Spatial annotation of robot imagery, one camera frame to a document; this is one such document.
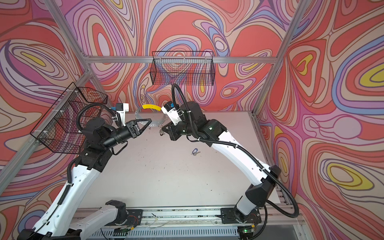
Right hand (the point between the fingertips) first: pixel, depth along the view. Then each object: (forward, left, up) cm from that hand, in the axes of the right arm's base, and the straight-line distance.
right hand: (166, 132), depth 65 cm
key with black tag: (0, +2, 0) cm, 2 cm away
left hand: (0, +5, +7) cm, 8 cm away
